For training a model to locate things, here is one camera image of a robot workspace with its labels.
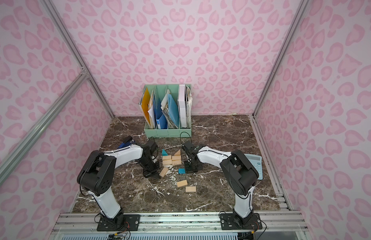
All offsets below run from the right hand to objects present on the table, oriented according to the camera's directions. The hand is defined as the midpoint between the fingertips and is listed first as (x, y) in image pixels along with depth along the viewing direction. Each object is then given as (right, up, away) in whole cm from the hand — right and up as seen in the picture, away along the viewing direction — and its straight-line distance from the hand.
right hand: (188, 171), depth 91 cm
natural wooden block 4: (-15, 0, -1) cm, 15 cm away
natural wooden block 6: (+1, -8, -7) cm, 11 cm away
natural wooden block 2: (-14, +5, +4) cm, 15 cm away
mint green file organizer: (-27, +23, +14) cm, 38 cm away
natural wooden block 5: (-4, -5, -5) cm, 8 cm away
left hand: (-16, -1, -2) cm, 16 cm away
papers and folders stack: (-10, +36, +5) cm, 38 cm away
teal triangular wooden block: (-16, +10, +5) cm, 19 cm away
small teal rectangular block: (-4, +1, 0) cm, 4 cm away
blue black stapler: (-42, +17, +10) cm, 46 cm away
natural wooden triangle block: (-7, +10, +5) cm, 13 cm away
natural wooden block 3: (-7, +5, +2) cm, 9 cm away
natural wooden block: (-8, +7, +5) cm, 12 cm away
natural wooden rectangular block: (-14, +7, +5) cm, 16 cm away
